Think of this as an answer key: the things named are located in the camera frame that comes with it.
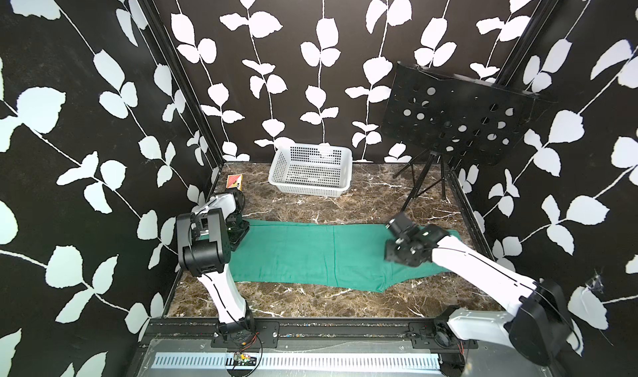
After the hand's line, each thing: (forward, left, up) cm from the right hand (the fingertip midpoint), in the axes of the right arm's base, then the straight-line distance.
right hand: (388, 251), depth 83 cm
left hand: (+9, +54, -7) cm, 55 cm away
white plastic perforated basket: (+46, +29, -8) cm, 55 cm away
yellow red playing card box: (+36, +64, -6) cm, 74 cm away
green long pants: (+2, +12, -11) cm, 17 cm away
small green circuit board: (-30, +45, -9) cm, 55 cm away
